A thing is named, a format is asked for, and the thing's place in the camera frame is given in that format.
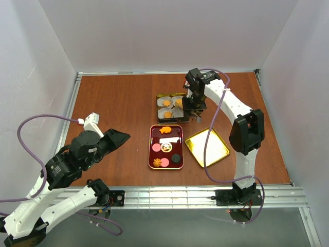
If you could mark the orange flower cookie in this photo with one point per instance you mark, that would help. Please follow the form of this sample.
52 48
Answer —
166 103

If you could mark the dark red serving tray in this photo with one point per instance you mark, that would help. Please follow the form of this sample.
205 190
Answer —
171 143

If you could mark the orange fish-shaped cookie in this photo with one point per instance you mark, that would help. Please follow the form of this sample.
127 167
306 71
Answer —
165 130

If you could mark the aluminium front frame rail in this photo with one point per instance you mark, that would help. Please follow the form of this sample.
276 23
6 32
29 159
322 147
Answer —
193 197

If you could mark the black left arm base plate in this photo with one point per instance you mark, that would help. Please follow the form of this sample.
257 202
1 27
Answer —
115 198

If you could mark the orange swirl cookie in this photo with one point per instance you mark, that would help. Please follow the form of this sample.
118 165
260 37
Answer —
157 162

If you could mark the white paper cup back-left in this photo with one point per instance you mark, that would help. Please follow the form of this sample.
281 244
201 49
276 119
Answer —
161 99

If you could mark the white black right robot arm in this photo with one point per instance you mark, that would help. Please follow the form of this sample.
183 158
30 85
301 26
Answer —
247 131

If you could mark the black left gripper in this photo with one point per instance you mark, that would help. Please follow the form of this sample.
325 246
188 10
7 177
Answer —
107 140

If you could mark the aluminium left frame rail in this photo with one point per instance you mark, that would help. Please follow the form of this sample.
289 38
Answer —
69 111

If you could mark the orange shell-shaped cookie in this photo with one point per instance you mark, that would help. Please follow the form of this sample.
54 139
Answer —
167 114

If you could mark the aluminium frame rail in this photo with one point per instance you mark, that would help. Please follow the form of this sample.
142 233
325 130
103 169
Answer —
193 197
69 111
257 76

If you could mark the gold tin lid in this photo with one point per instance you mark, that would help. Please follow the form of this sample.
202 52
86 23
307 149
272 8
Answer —
216 149

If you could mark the gold square cookie tin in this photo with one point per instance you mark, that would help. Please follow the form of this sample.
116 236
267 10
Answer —
170 120

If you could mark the white paper cup back-right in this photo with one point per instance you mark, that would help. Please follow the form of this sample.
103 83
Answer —
174 98

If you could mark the pink round cookie lower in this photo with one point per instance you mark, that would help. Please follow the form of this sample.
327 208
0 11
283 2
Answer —
164 162

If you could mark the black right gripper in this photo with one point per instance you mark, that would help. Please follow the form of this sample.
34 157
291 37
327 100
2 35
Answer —
195 110

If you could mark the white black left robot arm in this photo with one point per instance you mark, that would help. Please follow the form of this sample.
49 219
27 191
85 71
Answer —
35 217

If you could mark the pink round cookie upper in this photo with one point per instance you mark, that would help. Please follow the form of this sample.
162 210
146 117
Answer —
156 147

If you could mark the white paper cup front-left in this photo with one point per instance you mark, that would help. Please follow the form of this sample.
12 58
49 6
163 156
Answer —
162 111

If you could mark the white paper cup front-right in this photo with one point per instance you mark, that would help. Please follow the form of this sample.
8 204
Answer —
177 112

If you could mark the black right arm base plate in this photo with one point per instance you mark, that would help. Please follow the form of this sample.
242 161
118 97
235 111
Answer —
224 197

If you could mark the black round cookie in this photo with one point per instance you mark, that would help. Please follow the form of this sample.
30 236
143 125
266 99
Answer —
176 158

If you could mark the aluminium right frame rail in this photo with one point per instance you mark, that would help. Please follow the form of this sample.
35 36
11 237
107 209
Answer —
257 76

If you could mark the pink round cookie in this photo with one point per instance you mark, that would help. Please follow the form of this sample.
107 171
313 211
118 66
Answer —
164 162
156 147

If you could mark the round waffle sandwich cookie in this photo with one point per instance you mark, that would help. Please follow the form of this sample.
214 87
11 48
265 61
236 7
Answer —
178 101

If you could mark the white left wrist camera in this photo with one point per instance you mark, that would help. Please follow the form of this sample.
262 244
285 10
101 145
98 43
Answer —
90 123

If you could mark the metal serving tongs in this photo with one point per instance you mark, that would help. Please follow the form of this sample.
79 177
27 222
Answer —
190 113

